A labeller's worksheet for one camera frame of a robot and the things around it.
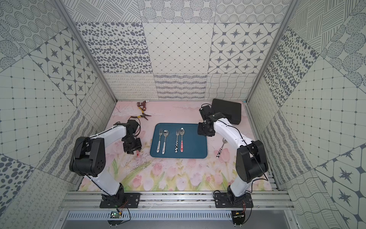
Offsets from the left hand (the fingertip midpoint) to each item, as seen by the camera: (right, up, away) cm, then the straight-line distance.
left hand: (137, 149), depth 91 cm
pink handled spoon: (+29, +10, +8) cm, 32 cm away
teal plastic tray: (+23, +5, +5) cm, 24 cm away
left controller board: (-4, -29, -20) cm, 35 cm away
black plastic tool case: (+67, +25, +17) cm, 74 cm away
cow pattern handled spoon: (+58, +4, +4) cm, 58 cm away
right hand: (+43, +11, -3) cm, 44 cm away
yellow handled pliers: (-2, +22, +20) cm, 29 cm away
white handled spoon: (+17, +9, +7) cm, 21 cm away
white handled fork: (+14, +2, +2) cm, 14 cm away
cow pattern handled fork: (+25, +9, +9) cm, 29 cm away
